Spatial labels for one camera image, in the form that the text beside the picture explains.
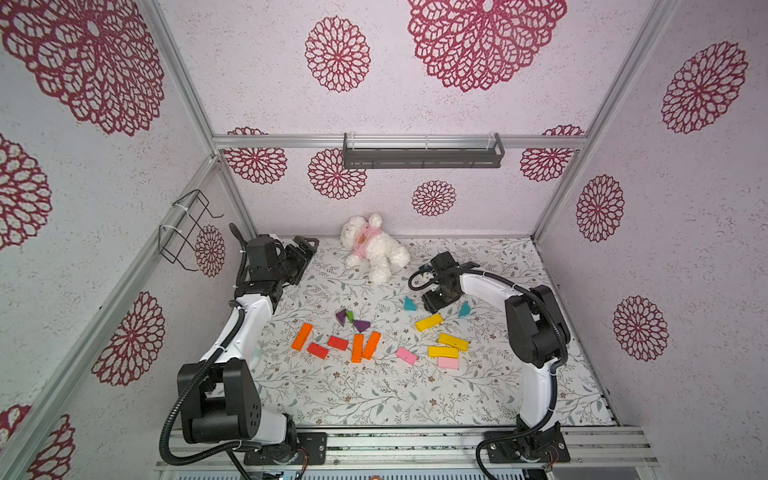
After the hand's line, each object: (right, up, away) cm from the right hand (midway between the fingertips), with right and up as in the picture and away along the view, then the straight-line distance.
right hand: (433, 297), depth 100 cm
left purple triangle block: (-30, -6, -3) cm, 31 cm away
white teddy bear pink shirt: (-18, +15, +7) cm, 24 cm away
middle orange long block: (-24, -14, -10) cm, 30 cm away
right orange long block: (-20, -14, -8) cm, 26 cm away
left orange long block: (-42, -12, -6) cm, 44 cm away
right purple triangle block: (-24, -8, -5) cm, 26 cm away
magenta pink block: (-10, -16, -10) cm, 22 cm away
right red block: (-31, -13, -7) cm, 34 cm away
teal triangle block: (-8, -3, +1) cm, 8 cm away
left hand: (-36, +15, -15) cm, 42 cm away
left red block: (-37, -15, -10) cm, 41 cm away
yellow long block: (0, -15, -10) cm, 18 cm away
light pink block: (+2, -18, -12) cm, 22 cm away
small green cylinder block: (-27, -6, -3) cm, 28 cm away
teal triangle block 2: (+10, -4, 0) cm, 11 cm away
